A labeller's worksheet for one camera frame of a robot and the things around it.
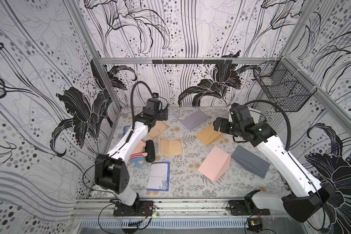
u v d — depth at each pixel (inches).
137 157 33.6
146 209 28.5
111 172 16.9
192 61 35.6
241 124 20.1
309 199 14.6
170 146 37.6
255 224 27.7
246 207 26.4
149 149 36.7
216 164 34.6
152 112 24.6
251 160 34.6
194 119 44.4
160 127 42.3
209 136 39.9
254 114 22.4
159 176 33.1
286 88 34.6
